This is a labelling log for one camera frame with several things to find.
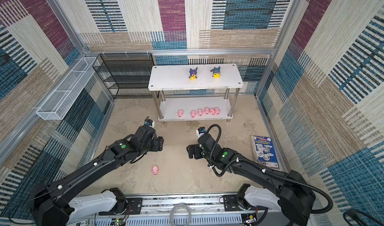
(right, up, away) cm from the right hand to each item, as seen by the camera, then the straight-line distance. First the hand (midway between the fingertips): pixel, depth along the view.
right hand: (195, 149), depth 81 cm
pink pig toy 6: (+15, +20, +19) cm, 32 cm away
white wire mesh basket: (-65, +31, -3) cm, 72 cm away
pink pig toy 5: (+12, +20, +19) cm, 30 cm away
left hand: (-19, +6, -2) cm, 20 cm away
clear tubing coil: (-9, -23, -11) cm, 27 cm away
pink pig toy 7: (-22, -12, +2) cm, 25 cm away
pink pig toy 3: (+3, +19, +19) cm, 27 cm away
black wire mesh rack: (-49, +46, +28) cm, 73 cm away
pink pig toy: (-9, +19, +20) cm, 29 cm away
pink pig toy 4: (+8, +21, +20) cm, 30 cm away
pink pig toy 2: (-1, +18, +19) cm, 26 cm away
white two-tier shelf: (+1, +36, +43) cm, 56 cm away
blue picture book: (+40, -3, +7) cm, 41 cm away
